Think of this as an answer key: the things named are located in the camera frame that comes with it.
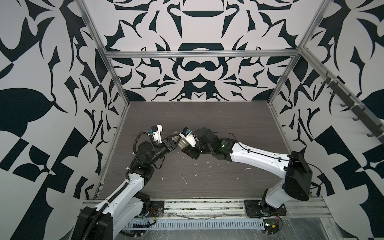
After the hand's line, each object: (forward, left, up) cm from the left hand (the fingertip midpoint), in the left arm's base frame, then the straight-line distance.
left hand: (181, 133), depth 73 cm
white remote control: (-3, -1, -4) cm, 5 cm away
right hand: (-3, -2, -7) cm, 7 cm away
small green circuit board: (-36, -41, -26) cm, 61 cm away
